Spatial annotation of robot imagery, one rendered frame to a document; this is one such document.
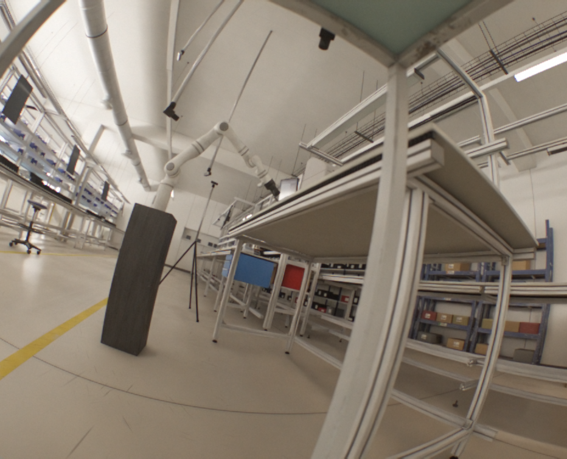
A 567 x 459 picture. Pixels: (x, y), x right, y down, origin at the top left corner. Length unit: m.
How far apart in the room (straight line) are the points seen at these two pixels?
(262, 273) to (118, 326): 2.25
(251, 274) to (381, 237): 3.08
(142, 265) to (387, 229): 1.35
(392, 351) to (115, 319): 1.40
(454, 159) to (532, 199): 4.61
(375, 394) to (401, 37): 0.70
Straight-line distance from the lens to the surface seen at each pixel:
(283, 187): 3.34
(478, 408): 1.26
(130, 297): 1.55
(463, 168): 0.68
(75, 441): 0.93
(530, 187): 5.31
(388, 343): 0.59
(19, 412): 1.01
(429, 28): 0.50
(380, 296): 0.31
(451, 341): 4.71
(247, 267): 3.34
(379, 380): 0.61
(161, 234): 1.50
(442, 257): 1.48
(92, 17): 4.37
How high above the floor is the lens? 0.63
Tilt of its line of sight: 12 degrees up
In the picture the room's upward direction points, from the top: 14 degrees clockwise
